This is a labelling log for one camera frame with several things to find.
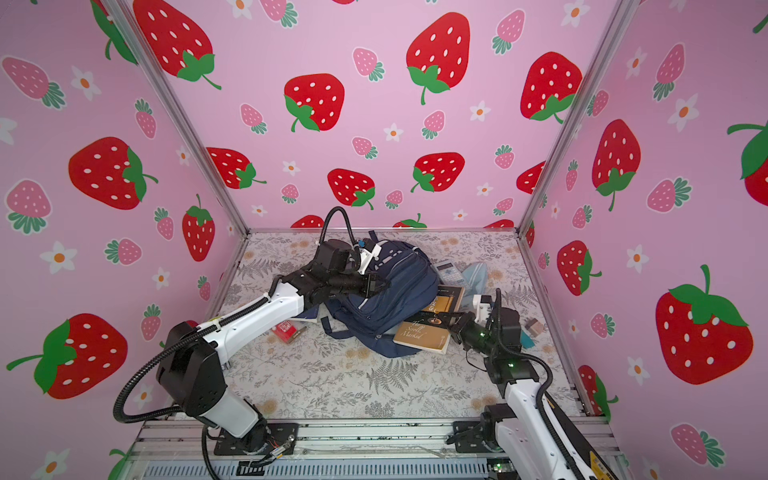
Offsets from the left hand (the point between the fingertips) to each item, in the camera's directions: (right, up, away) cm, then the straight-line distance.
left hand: (392, 283), depth 78 cm
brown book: (+8, -12, -2) cm, 15 cm away
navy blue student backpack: (+6, 0, -1) cm, 6 cm away
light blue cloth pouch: (+28, -1, +22) cm, 36 cm away
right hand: (+12, -9, -1) cm, 15 cm away
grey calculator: (+20, +1, +26) cm, 33 cm away
